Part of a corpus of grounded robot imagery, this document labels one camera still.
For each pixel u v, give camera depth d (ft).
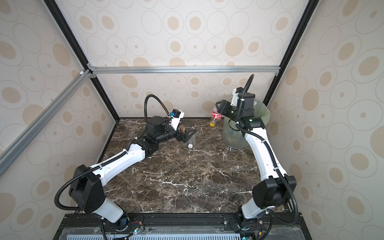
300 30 2.45
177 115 2.09
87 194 1.40
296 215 1.21
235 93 2.21
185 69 3.13
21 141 1.79
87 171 1.43
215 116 2.53
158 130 1.97
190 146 3.36
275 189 1.35
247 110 1.85
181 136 2.25
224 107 2.17
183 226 2.40
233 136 3.08
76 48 2.66
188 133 2.22
